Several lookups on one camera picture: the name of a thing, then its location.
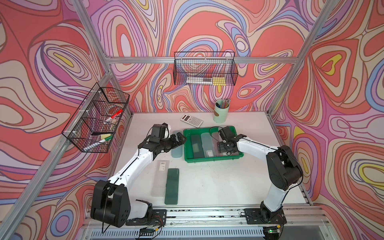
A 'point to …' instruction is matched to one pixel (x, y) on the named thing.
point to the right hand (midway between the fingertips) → (227, 150)
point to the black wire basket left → (92, 127)
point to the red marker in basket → (117, 113)
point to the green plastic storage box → (187, 148)
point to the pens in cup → (225, 103)
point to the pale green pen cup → (223, 117)
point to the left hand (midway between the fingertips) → (182, 141)
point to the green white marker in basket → (100, 141)
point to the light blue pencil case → (178, 152)
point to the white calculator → (191, 120)
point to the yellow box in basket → (219, 81)
